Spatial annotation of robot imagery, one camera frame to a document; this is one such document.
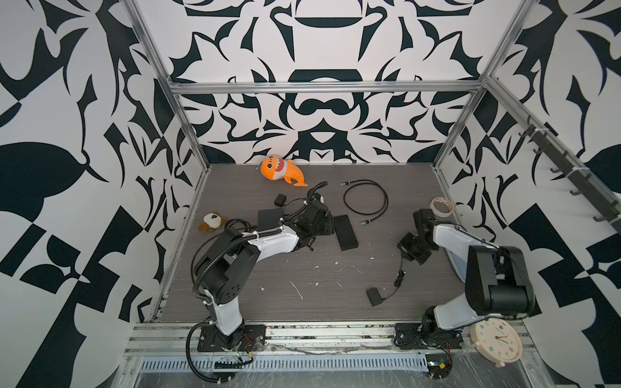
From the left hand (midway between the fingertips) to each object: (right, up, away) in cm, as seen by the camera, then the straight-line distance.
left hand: (333, 216), depth 91 cm
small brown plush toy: (-48, -3, +6) cm, 48 cm away
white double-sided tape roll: (+48, +3, +14) cm, 50 cm away
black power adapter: (+13, -25, -8) cm, 30 cm away
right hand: (+26, -13, +1) cm, 29 cm away
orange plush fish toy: (-23, +19, +17) cm, 35 cm away
